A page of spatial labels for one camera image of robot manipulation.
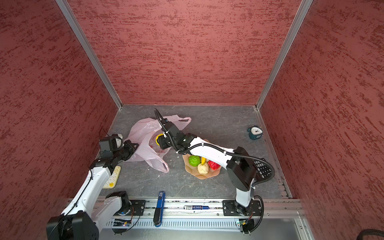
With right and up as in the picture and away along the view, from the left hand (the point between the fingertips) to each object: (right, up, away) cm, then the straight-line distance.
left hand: (140, 146), depth 84 cm
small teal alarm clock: (+73, +6, +17) cm, 75 cm away
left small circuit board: (-5, -36, -11) cm, 38 cm away
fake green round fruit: (+32, -8, 0) cm, 33 cm away
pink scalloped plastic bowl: (+31, -14, 0) cm, 34 cm away
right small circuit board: (+57, -36, -12) cm, 69 cm away
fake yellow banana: (+36, -8, -2) cm, 37 cm away
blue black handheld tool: (+14, -31, -11) cm, 35 cm away
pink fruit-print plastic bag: (0, +8, +7) cm, 10 cm away
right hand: (+13, +3, -3) cm, 14 cm away
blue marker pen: (+32, -29, -10) cm, 45 cm away
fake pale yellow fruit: (+36, -12, -3) cm, 38 cm away
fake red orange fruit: (+42, -10, -2) cm, 43 cm away
